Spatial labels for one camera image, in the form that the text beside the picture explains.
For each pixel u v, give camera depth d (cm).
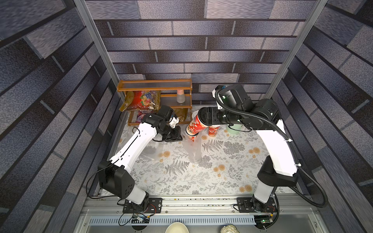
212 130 92
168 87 90
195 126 65
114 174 41
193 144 88
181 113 109
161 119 55
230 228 67
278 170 43
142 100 95
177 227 67
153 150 95
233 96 40
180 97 99
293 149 40
